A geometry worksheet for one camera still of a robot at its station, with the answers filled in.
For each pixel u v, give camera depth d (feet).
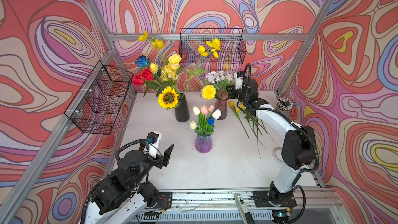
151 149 1.69
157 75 2.57
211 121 2.19
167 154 1.84
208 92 2.48
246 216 2.19
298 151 1.58
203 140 2.86
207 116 2.50
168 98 2.14
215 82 2.77
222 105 3.13
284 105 2.92
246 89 2.18
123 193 1.43
